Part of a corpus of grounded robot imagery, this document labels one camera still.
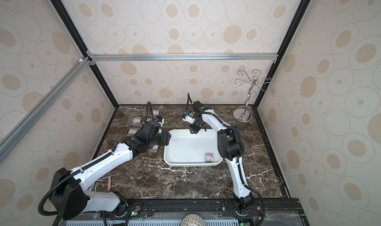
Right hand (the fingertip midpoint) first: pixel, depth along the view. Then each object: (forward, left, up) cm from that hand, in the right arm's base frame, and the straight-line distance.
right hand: (200, 127), depth 102 cm
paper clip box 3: (+4, +46, 0) cm, 46 cm away
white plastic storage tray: (-14, +9, -5) cm, 18 cm away
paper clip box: (-21, -6, -2) cm, 22 cm away
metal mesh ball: (-53, +2, -1) cm, 53 cm away
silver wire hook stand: (+15, -32, -2) cm, 36 cm away
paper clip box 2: (+14, +34, 0) cm, 37 cm away
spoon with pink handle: (-40, +48, -2) cm, 63 cm away
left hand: (-16, +16, +15) cm, 27 cm away
